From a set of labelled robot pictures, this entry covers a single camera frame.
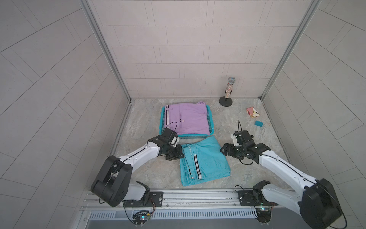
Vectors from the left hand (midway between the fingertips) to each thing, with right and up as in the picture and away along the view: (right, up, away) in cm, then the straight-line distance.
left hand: (186, 155), depth 83 cm
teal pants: (+11, -3, -1) cm, 11 cm away
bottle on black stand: (+32, +34, +33) cm, 57 cm away
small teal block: (+52, +17, +18) cm, 58 cm away
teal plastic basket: (-16, +19, +8) cm, 26 cm away
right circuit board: (+38, -24, -15) cm, 47 cm away
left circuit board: (-20, -23, -18) cm, 36 cm away
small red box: (+49, +25, +22) cm, 59 cm away
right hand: (+22, +2, 0) cm, 23 cm away
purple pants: (+1, +21, +9) cm, 23 cm away
